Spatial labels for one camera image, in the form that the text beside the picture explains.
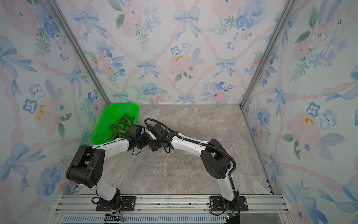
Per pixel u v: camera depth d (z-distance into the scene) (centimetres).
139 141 80
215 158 50
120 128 101
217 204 73
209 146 51
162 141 67
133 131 75
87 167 46
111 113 107
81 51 86
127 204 75
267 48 85
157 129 68
